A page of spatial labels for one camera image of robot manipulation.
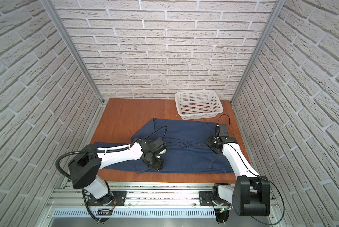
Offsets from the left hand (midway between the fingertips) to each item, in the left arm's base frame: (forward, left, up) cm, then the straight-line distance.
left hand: (160, 164), depth 83 cm
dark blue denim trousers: (+10, -16, -2) cm, 19 cm away
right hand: (+11, -31, +6) cm, 33 cm away
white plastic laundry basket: (+51, -31, -2) cm, 60 cm away
